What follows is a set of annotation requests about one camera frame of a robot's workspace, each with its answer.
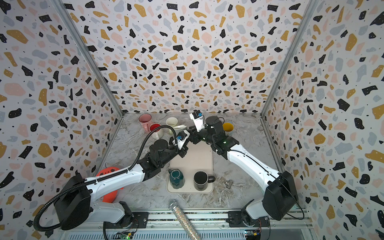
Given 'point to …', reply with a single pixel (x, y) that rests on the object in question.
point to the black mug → (201, 179)
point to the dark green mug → (176, 178)
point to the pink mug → (145, 120)
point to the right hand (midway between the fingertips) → (187, 129)
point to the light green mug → (171, 121)
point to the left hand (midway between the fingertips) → (191, 136)
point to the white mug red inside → (158, 134)
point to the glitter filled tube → (192, 231)
